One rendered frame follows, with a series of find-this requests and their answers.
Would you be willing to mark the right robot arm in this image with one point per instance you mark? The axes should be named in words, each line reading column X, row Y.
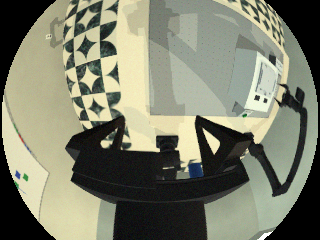
column 255, row 150

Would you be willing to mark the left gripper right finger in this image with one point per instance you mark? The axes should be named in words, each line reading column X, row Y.
column 232, row 144

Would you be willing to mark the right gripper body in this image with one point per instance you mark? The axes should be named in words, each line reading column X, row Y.
column 282, row 102

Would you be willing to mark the white box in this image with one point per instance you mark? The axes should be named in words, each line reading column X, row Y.
column 250, row 78

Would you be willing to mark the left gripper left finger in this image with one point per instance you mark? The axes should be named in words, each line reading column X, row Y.
column 94, row 136

